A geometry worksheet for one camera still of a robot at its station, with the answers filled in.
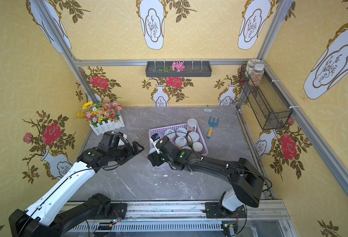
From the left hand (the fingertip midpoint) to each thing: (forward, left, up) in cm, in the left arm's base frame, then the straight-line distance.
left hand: (134, 150), depth 78 cm
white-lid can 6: (0, -10, +1) cm, 10 cm away
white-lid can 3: (+13, -34, -8) cm, 37 cm away
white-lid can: (+19, -27, -12) cm, 35 cm away
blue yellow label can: (+19, -33, -3) cm, 38 cm away
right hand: (+1, -11, -2) cm, 11 cm away
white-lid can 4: (+8, -36, -11) cm, 38 cm away
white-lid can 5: (+6, -29, -9) cm, 31 cm away
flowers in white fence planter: (+26, +24, -2) cm, 35 cm away
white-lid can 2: (+12, -26, -11) cm, 30 cm away
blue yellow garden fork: (+31, -51, -17) cm, 62 cm away
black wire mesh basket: (+16, -74, +13) cm, 77 cm away
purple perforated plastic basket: (+20, -13, -12) cm, 27 cm away
